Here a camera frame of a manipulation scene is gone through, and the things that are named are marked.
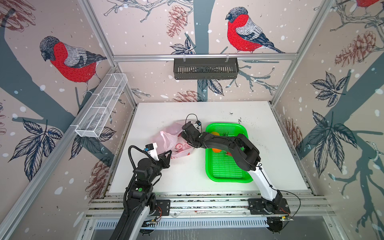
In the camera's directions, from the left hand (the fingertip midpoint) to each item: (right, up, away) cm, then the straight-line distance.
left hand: (171, 152), depth 77 cm
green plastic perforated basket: (+29, -12, +11) cm, 33 cm away
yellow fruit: (+26, +7, +19) cm, 33 cm away
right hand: (+3, +7, +22) cm, 23 cm away
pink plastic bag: (-2, +7, 0) cm, 7 cm away
